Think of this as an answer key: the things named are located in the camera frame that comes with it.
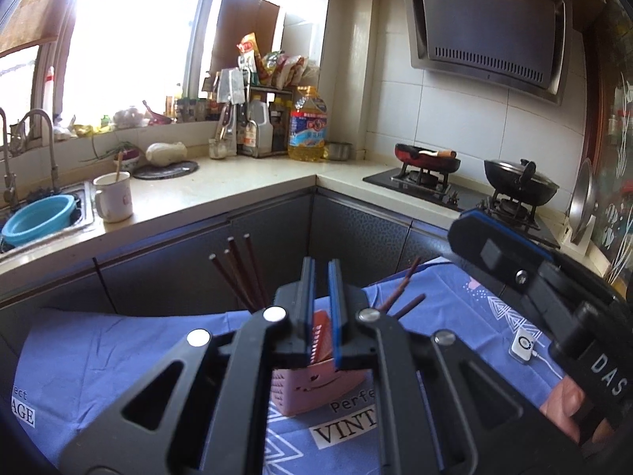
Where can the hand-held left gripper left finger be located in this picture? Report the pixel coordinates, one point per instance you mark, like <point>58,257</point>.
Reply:
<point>310,307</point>

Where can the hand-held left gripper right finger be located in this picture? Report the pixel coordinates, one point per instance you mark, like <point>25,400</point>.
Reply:
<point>337,321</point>

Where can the black wok with lid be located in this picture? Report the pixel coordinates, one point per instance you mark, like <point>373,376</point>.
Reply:
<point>519,185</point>

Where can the hanging kitchen knives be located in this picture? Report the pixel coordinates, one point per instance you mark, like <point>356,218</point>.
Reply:
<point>230,89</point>

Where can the pile of food packets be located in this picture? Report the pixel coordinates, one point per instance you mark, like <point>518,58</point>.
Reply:
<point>282,67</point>

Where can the pink perforated utensil holder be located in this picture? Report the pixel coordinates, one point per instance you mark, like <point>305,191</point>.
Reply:
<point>316,391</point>

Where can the curved steel faucet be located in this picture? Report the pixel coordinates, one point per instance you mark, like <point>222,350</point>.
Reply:
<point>53,158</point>

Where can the white square device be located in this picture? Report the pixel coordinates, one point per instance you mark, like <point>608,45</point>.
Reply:
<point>524,346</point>

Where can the steel range hood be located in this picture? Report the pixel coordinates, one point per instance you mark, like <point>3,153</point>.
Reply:
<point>489,20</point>

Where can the person's right hand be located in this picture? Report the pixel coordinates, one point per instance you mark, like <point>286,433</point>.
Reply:
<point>564,401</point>

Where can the dark sauce bottle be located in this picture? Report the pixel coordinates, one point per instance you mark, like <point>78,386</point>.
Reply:
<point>279,131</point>

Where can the metal spice rack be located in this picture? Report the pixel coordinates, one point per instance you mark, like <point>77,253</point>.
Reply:
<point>267,90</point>

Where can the red frying pan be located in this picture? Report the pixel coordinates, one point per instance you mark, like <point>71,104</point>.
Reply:
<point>425,162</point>

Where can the wooden stick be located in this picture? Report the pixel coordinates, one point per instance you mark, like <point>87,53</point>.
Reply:
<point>118,168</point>

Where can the small steel bowl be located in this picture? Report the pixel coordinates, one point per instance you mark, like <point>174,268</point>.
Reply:
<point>339,152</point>

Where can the white mug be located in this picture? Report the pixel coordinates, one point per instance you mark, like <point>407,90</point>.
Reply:
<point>116,200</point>

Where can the steel sink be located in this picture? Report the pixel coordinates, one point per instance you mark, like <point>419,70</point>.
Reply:
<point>84,208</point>

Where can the green onions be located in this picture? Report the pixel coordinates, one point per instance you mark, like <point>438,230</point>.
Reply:
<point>99,154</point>

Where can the reddish purple vegetable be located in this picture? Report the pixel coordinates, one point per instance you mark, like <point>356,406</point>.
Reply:
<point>159,117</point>

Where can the bag of garlic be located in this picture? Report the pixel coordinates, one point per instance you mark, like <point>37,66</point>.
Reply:
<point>129,116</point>

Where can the patterned small bowl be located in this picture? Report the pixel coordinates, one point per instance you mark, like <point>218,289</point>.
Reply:
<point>127,163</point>

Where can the decorated glass door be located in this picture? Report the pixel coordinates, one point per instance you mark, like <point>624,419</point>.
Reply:
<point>618,158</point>

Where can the blue printed tablecloth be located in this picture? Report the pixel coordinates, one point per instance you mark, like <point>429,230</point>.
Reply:
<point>148,356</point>

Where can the brown cardboard panel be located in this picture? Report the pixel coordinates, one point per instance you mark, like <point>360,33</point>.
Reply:
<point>247,24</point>

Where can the white bottle with red cap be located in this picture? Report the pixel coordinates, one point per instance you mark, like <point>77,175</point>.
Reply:
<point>49,91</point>

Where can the row of spice jars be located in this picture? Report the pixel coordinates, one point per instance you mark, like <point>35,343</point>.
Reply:
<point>193,109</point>

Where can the small glass jar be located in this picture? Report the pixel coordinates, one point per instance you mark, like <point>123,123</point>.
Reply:
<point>217,149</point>

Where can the window frame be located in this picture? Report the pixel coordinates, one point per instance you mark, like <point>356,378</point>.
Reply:
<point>198,34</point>

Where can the blue plastic basin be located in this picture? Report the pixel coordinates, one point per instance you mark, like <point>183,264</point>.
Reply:
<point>39,217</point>

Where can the bunch of wooden chopsticks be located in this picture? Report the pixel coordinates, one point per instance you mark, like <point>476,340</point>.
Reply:
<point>254,299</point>

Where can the black gas stove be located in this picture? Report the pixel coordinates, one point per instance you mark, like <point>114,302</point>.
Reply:
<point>395,178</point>

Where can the dark round mat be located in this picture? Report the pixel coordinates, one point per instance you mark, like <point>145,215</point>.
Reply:
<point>173,170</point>

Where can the steel pot lid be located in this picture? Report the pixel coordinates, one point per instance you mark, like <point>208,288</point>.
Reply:
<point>582,203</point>

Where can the white lumpy bundle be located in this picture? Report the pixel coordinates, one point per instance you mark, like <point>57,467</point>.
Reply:
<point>165,154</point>

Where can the cooking oil bottle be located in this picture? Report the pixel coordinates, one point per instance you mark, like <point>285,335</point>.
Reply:
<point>307,128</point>

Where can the printed roller blind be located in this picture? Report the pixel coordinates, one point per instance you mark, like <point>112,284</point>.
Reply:
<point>29,10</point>

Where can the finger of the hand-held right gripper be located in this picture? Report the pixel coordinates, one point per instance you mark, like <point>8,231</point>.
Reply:
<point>494,252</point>

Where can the white plastic jug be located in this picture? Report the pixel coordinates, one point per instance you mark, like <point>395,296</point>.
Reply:
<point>259,131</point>

